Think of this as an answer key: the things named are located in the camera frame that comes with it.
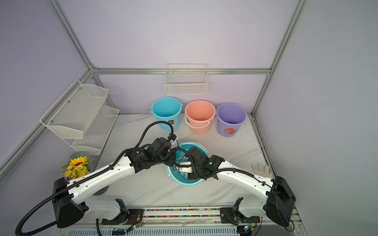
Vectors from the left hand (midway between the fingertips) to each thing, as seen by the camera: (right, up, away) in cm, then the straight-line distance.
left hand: (173, 156), depth 76 cm
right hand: (+10, -6, +4) cm, 12 cm away
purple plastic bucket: (+35, +22, +20) cm, 46 cm away
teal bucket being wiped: (+3, -14, +7) cm, 16 cm away
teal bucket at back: (-9, +29, +28) cm, 41 cm away
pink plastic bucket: (+14, +24, +23) cm, 36 cm away
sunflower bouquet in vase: (-41, -2, -12) cm, 42 cm away
